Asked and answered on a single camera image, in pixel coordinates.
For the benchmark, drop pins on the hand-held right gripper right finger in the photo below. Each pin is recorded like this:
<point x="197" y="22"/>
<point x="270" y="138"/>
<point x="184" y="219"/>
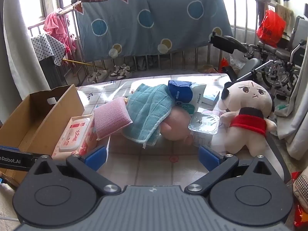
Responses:
<point x="208" y="158"/>

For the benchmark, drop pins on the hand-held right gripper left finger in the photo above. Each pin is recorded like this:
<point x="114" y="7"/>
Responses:
<point x="96" y="158"/>

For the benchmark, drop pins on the pink wet wipes pack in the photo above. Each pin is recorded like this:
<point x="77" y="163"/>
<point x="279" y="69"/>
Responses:
<point x="72" y="134"/>

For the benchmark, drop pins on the pink sponge cloth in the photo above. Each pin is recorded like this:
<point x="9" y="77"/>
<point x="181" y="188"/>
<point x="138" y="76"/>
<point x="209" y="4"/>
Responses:
<point x="112" y="119"/>

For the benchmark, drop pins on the pink plush pig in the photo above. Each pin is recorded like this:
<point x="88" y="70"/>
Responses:
<point x="175" y="122"/>

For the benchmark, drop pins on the brown cardboard box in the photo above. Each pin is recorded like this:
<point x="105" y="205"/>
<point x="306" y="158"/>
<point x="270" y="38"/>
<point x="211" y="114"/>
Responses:
<point x="36" y="115"/>

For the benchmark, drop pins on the white teal printed packet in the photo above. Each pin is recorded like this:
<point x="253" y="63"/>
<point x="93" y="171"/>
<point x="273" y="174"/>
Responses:
<point x="192" y="103"/>

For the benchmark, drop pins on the light blue box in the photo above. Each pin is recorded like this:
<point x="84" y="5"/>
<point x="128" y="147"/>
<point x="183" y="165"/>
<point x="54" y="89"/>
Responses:
<point x="211" y="96"/>

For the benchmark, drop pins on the teal checked towel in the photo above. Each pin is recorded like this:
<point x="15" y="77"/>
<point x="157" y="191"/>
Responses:
<point x="144" y="110"/>

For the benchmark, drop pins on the clear sealed plastic cup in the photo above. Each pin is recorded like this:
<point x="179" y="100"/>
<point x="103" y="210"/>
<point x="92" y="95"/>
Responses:
<point x="204" y="124"/>

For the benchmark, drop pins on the plush doll red sweater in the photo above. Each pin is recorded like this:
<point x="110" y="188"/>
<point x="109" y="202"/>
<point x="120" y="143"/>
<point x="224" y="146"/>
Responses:
<point x="247" y="122"/>

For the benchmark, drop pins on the white black sneaker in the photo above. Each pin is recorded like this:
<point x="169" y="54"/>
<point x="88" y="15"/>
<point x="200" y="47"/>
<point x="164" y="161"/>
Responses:
<point x="115" y="72"/>
<point x="125" y="74"/>

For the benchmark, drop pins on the dark grey cloth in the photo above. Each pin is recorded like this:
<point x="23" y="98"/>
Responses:
<point x="50" y="73"/>

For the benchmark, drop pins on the small red bag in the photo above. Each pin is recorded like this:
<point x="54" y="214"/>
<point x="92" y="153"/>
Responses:
<point x="224" y="65"/>

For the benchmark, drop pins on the pale green curtain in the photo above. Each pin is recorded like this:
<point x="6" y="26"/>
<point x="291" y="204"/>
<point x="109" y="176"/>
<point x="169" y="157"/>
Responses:
<point x="21" y="65"/>

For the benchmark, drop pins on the yellow broom stick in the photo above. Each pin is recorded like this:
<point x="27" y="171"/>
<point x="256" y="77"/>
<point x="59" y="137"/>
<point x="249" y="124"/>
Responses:
<point x="81" y="63"/>

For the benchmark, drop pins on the houndstooth fabric bag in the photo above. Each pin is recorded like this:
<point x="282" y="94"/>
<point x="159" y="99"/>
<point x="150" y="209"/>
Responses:
<point x="302" y="187"/>

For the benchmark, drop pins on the white curtain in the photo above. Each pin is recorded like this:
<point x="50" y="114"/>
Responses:
<point x="297" y="115"/>

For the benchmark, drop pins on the red snack packet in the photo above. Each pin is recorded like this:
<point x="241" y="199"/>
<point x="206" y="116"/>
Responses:
<point x="300" y="217"/>

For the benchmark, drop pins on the folded wheelchair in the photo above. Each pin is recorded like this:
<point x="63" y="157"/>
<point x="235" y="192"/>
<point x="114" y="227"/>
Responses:
<point x="225" y="42"/>

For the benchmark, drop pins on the polka dot cloth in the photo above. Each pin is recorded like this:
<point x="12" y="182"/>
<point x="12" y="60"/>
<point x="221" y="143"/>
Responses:
<point x="44" y="45"/>

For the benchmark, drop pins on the pink garment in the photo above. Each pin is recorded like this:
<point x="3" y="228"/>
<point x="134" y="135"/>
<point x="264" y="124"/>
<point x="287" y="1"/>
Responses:
<point x="56" y="26"/>

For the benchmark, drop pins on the red plastic bag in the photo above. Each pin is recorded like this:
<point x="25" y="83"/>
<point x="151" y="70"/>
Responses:
<point x="269" y="28"/>

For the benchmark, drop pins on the blue dotted blanket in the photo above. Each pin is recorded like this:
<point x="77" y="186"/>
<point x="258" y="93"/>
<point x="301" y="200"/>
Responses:
<point x="156" y="21"/>

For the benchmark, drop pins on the metal railing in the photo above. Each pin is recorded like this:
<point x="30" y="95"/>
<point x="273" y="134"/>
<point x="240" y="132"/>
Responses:
<point x="259" y="7"/>

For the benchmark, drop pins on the beige towel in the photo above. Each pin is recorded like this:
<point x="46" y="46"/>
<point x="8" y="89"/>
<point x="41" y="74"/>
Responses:
<point x="284" y="14"/>

